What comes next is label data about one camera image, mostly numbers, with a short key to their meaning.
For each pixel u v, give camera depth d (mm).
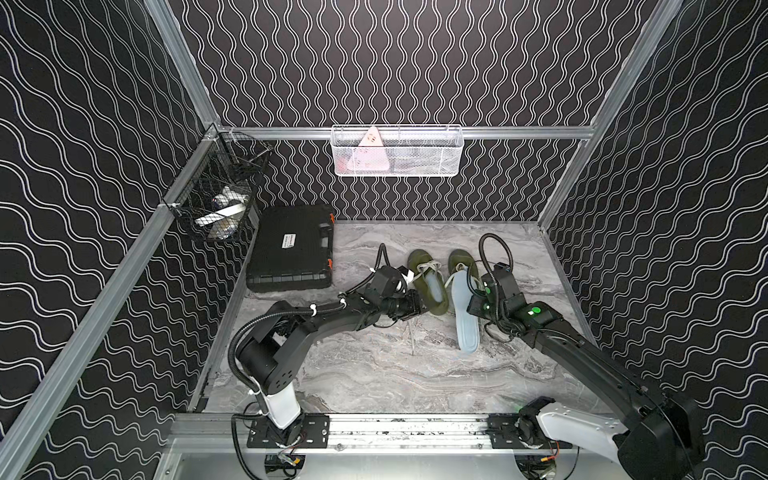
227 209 748
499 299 615
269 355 469
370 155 900
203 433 751
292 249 1034
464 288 715
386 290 693
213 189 923
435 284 993
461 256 1013
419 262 1013
